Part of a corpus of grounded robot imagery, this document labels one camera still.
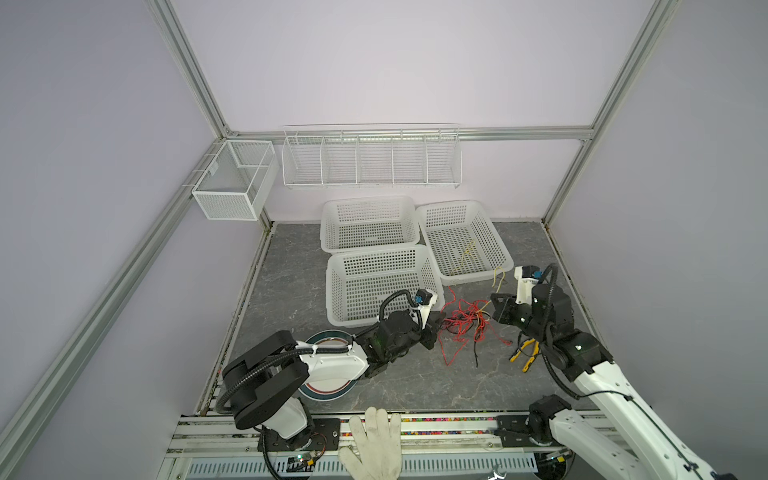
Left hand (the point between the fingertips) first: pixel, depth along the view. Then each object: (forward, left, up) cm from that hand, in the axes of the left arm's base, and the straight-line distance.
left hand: (445, 318), depth 79 cm
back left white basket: (+50, +21, -13) cm, 56 cm away
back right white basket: (+39, -15, -15) cm, 45 cm away
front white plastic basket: (+21, +23, -14) cm, 34 cm away
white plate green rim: (-12, +32, -14) cm, 37 cm away
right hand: (+3, -12, +6) cm, 14 cm away
